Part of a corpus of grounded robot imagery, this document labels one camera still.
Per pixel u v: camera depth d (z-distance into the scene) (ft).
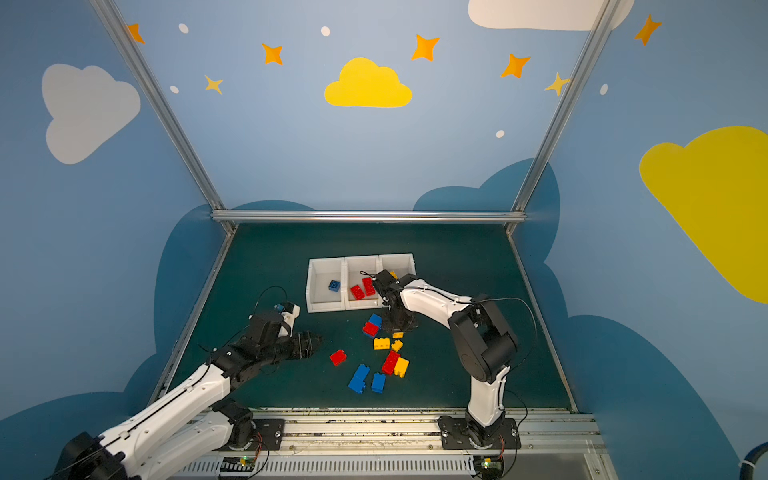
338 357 2.87
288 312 2.47
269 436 2.43
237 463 2.40
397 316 2.53
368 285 3.35
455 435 2.44
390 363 2.82
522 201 3.77
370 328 3.03
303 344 2.40
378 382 2.64
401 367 2.76
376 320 3.04
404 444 2.41
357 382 2.72
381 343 2.90
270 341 2.16
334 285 3.32
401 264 3.44
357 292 3.31
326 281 3.42
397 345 2.94
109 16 2.26
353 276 3.41
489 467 2.40
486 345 1.60
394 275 2.56
